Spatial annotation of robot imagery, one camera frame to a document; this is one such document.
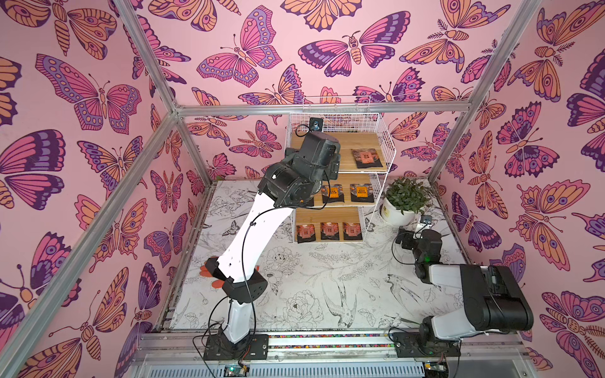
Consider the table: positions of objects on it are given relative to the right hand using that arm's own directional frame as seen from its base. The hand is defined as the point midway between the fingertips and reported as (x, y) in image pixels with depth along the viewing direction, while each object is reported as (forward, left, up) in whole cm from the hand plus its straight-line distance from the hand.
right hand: (408, 228), depth 93 cm
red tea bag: (+1, +41, -6) cm, 41 cm away
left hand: (-1, +36, +37) cm, 52 cm away
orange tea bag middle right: (+2, +21, +18) cm, 28 cm away
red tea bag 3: (+2, +21, -6) cm, 22 cm away
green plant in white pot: (+6, +4, +11) cm, 13 cm away
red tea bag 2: (+2, +31, -6) cm, 32 cm away
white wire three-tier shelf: (+11, +25, -6) cm, 28 cm away
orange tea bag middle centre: (+2, +30, +18) cm, 35 cm away
